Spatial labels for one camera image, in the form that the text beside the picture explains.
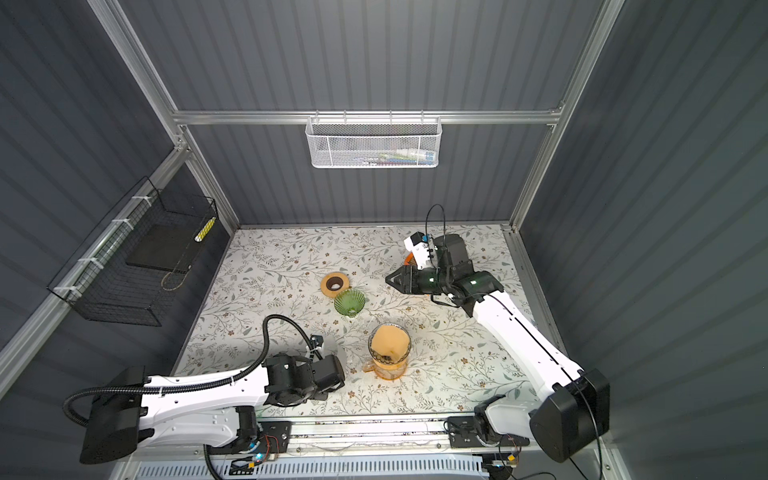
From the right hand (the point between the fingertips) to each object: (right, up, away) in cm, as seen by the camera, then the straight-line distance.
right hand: (393, 282), depth 74 cm
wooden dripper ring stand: (+2, -20, -2) cm, 20 cm away
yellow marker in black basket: (-52, +14, +9) cm, 55 cm away
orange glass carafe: (-2, -27, +10) cm, 29 cm away
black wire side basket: (-65, +2, -9) cm, 65 cm away
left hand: (-18, -28, +5) cm, 34 cm away
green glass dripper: (-14, -9, +24) cm, 30 cm away
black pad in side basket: (-58, +9, +1) cm, 59 cm away
